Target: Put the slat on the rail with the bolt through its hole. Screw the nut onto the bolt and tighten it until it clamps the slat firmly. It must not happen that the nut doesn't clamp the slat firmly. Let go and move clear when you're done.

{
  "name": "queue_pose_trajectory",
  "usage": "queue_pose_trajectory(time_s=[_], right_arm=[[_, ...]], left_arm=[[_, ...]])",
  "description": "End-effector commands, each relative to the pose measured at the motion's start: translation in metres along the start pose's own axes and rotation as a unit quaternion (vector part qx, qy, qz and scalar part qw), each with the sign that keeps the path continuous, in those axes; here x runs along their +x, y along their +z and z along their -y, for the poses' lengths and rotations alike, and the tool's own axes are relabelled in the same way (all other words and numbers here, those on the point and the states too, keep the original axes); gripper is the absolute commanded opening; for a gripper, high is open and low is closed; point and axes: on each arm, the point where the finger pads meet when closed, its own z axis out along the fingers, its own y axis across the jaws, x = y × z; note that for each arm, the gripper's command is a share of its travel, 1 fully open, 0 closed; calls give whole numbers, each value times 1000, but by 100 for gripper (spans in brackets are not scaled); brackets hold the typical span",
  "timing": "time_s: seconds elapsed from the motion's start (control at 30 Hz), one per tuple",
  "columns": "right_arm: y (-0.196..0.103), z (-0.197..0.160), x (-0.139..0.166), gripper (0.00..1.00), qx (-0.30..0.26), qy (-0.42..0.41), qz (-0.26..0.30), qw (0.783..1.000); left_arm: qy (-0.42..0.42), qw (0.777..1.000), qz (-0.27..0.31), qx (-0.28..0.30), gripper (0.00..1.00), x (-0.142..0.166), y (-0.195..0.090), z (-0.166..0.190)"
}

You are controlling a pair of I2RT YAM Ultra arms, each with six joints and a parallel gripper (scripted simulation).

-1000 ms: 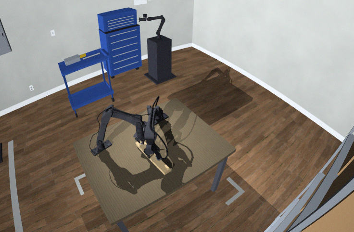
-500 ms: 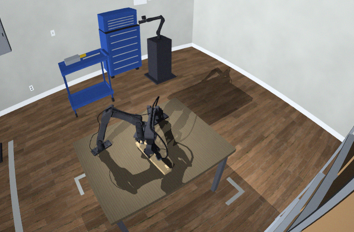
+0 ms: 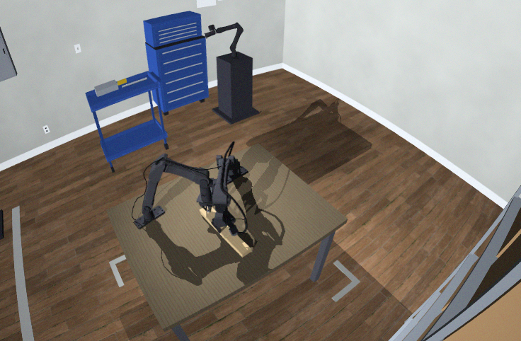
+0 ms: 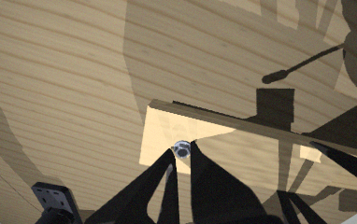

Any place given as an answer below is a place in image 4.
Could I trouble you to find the pale yellow flat bar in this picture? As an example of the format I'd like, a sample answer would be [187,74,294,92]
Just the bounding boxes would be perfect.
[144,99,357,190]

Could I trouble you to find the grey metal nut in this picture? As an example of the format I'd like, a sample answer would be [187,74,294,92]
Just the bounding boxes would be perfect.
[174,140,191,159]

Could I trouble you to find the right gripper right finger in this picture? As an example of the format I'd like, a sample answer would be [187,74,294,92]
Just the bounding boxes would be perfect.
[190,141,267,224]

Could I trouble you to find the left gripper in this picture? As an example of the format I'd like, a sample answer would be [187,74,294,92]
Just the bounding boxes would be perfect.
[277,141,357,224]

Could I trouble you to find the light wooden slat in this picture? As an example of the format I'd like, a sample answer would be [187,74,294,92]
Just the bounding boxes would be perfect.
[139,103,345,196]

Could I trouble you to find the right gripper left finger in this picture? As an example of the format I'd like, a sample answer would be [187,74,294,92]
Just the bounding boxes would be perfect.
[83,148,179,224]

